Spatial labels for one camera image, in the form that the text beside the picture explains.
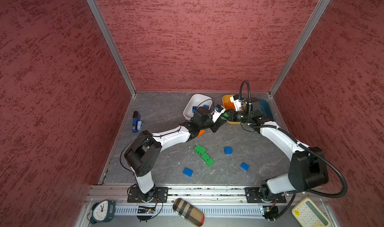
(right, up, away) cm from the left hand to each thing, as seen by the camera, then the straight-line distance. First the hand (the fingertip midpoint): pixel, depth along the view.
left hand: (223, 120), depth 83 cm
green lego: (-10, -22, +2) cm, 24 cm away
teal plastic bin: (+37, +6, +26) cm, 45 cm away
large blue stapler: (-57, 0, +18) cm, 60 cm away
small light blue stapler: (-54, -5, +14) cm, 56 cm away
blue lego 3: (+13, -27, +1) cm, 30 cm away
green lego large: (-13, -18, +4) cm, 23 cm away
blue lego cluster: (+4, -19, +6) cm, 21 cm away
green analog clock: (-58, -40, -17) cm, 73 cm away
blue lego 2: (-20, -28, -3) cm, 35 cm away
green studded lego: (+1, +4, -2) cm, 4 cm away
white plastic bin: (-14, +13, +34) cm, 39 cm away
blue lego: (-8, +8, +26) cm, 28 cm away
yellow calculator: (+37, -42, -15) cm, 58 cm away
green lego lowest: (-7, -25, +2) cm, 26 cm away
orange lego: (-12, -10, +14) cm, 21 cm away
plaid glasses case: (-18, -41, -16) cm, 47 cm away
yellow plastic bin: (+2, +9, -7) cm, 12 cm away
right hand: (-2, +3, 0) cm, 3 cm away
